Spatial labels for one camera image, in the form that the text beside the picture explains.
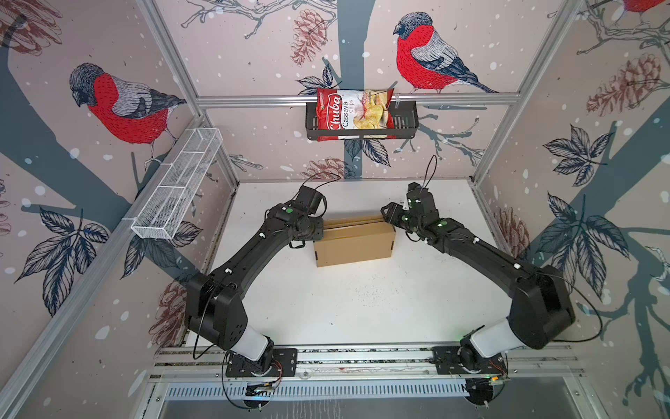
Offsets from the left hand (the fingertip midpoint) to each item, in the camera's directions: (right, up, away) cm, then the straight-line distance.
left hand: (319, 226), depth 84 cm
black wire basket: (+31, +36, +9) cm, 48 cm away
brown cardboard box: (+12, -5, +3) cm, 13 cm away
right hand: (+22, +5, +3) cm, 23 cm away
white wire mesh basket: (-43, +5, -13) cm, 45 cm away
